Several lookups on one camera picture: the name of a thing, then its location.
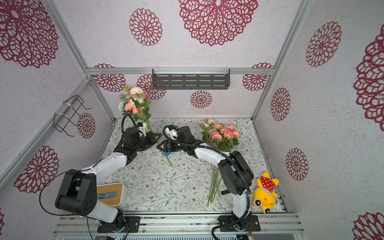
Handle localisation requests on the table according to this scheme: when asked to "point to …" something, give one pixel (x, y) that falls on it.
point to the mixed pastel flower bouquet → (135, 100)
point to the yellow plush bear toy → (264, 196)
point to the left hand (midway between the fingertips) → (162, 135)
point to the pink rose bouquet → (223, 137)
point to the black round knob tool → (225, 191)
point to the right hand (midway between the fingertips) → (159, 146)
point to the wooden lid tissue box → (113, 195)
